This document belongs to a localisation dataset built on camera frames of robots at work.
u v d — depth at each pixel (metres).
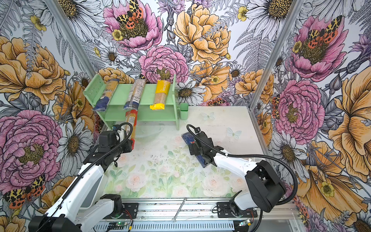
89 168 0.50
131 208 0.75
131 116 0.89
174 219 0.73
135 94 0.86
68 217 0.40
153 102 0.85
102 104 0.81
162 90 0.90
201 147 0.68
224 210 0.73
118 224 0.71
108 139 0.60
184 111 1.14
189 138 0.98
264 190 0.43
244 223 0.71
